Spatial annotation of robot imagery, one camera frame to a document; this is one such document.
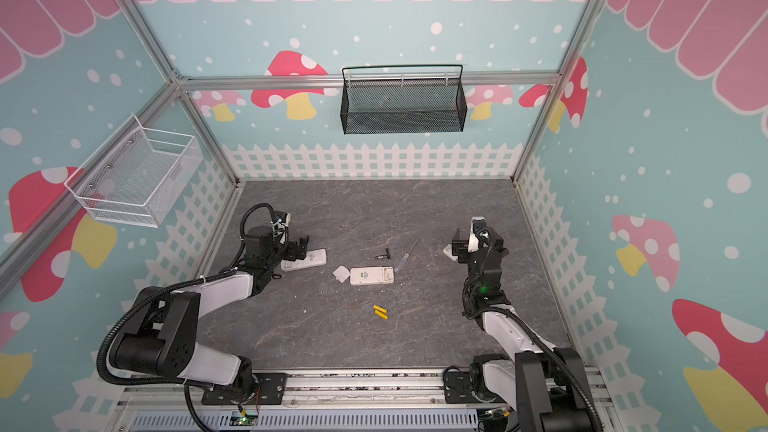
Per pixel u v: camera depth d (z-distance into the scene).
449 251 0.99
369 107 0.94
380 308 0.87
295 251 0.85
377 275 0.94
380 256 0.98
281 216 0.81
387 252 1.00
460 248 0.76
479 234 0.72
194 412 0.70
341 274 0.94
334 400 0.73
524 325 0.51
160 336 0.45
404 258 0.98
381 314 0.87
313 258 0.97
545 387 0.42
